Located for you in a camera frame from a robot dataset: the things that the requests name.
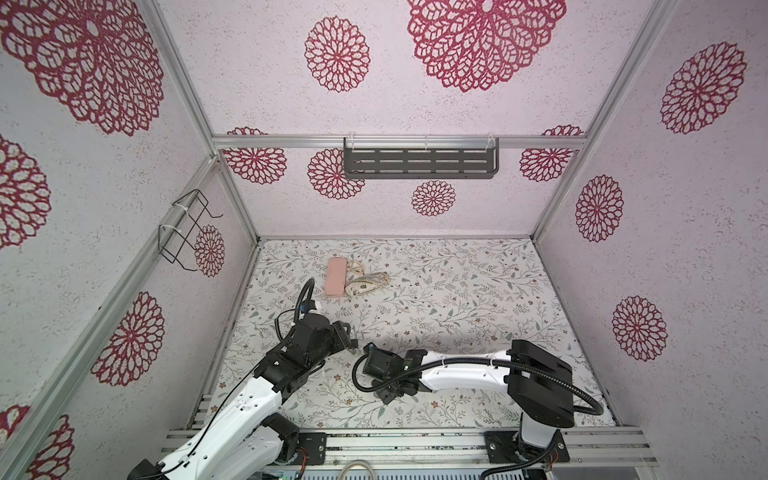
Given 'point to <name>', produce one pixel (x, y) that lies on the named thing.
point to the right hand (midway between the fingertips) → (379, 383)
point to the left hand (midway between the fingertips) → (343, 334)
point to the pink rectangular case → (336, 277)
